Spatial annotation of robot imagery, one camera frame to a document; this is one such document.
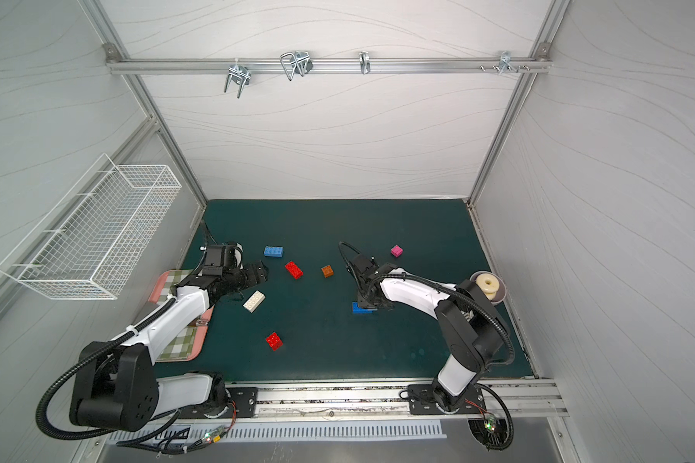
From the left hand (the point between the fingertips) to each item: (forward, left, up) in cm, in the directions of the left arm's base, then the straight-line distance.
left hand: (259, 274), depth 88 cm
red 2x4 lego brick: (+7, -9, -8) cm, 14 cm away
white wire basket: (-6, +34, +23) cm, 41 cm away
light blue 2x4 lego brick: (+13, +1, -6) cm, 15 cm away
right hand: (-4, -35, -7) cm, 36 cm away
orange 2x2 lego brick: (+6, -20, -8) cm, 23 cm away
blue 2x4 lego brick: (-7, -30, -8) cm, 32 cm away
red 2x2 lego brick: (-19, -7, -6) cm, 21 cm away
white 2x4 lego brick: (-5, +2, -8) cm, 10 cm away
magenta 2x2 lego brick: (+16, -45, -8) cm, 48 cm away
